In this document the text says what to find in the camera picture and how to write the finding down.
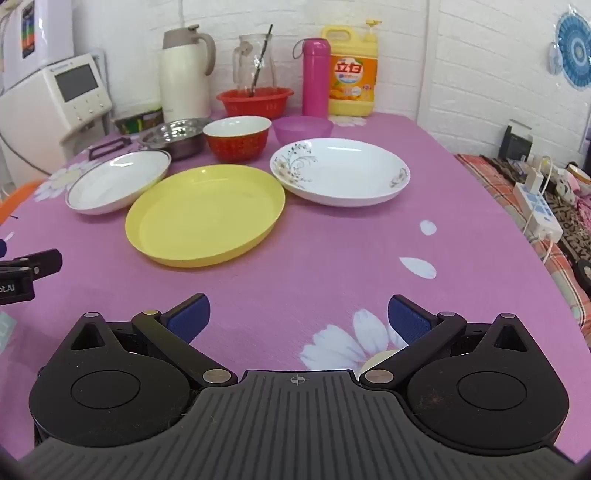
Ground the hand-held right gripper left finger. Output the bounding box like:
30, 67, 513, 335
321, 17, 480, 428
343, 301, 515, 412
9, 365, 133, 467
69, 293, 238, 388

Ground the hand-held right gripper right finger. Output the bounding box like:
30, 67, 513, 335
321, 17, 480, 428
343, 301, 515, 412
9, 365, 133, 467
359, 294, 529, 388

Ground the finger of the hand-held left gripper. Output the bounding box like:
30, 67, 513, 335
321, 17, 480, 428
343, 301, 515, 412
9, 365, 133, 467
0, 249, 63, 279

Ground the stainless steel bowl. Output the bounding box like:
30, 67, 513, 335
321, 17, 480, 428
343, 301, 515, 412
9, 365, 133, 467
141, 117, 211, 161

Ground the orange plastic stool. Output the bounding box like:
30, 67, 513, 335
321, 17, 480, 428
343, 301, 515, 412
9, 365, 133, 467
0, 180, 45, 223

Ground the yellow plastic plate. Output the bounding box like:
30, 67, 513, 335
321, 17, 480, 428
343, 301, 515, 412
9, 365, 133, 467
124, 164, 286, 268

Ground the white silver-rimmed plate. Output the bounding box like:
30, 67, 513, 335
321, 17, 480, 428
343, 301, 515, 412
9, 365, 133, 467
65, 148, 172, 216

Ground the pink floral tablecloth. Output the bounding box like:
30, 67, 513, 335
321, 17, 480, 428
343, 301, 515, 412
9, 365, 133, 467
0, 113, 591, 462

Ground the white appliance with screen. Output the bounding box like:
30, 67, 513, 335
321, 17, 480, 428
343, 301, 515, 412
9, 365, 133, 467
0, 53, 114, 175

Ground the plaid blanket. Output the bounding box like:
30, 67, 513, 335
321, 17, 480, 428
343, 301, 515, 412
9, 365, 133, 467
455, 152, 591, 348

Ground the white floral plate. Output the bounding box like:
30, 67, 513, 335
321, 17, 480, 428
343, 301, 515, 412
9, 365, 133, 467
270, 137, 411, 207

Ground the white power strip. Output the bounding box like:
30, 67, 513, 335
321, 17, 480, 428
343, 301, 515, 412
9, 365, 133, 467
513, 182, 564, 243

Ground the red ceramic bowl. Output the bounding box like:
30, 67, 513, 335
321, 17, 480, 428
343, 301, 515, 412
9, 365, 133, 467
202, 115, 272, 162

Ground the black box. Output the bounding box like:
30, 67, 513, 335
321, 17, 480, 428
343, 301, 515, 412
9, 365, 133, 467
502, 124, 533, 162

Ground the purple plastic bowl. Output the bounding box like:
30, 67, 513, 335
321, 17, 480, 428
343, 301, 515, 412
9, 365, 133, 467
272, 115, 334, 145

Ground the red plastic basket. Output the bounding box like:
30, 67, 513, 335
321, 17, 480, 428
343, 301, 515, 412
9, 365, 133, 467
216, 86, 295, 120

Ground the white thermos jug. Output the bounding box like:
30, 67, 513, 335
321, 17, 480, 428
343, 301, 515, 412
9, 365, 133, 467
159, 26, 217, 122

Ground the white refrigerator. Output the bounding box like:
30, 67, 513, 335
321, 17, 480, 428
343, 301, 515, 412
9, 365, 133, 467
0, 0, 75, 92

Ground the yellow detergent bottle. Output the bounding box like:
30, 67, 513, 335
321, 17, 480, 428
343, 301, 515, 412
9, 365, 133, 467
322, 19, 382, 117

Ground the glass pitcher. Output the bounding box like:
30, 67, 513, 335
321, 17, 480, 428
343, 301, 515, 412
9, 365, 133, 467
232, 33, 277, 94

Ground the pink water bottle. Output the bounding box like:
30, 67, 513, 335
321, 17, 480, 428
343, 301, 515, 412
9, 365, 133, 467
295, 38, 332, 118

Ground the black stirring rod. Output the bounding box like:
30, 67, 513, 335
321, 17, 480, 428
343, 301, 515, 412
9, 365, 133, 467
249, 24, 274, 97

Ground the black rubber frame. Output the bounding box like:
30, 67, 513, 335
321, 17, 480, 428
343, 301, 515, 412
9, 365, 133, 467
89, 137, 129, 161

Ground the blue round wall decoration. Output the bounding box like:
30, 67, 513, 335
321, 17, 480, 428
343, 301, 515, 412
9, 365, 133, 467
547, 11, 591, 89

